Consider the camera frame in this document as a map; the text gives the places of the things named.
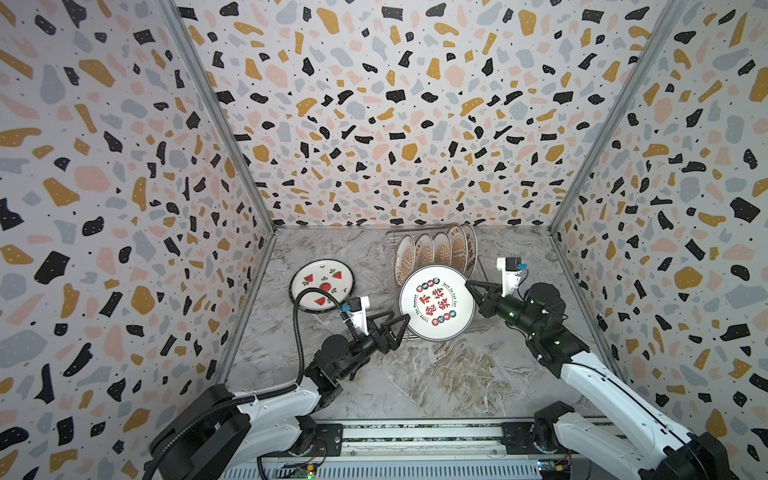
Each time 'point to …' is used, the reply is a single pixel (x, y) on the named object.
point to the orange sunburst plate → (405, 259)
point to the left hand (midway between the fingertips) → (403, 314)
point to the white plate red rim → (424, 251)
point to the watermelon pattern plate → (328, 275)
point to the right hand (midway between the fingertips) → (465, 280)
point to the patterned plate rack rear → (473, 250)
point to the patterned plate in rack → (459, 249)
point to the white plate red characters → (439, 303)
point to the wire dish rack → (390, 238)
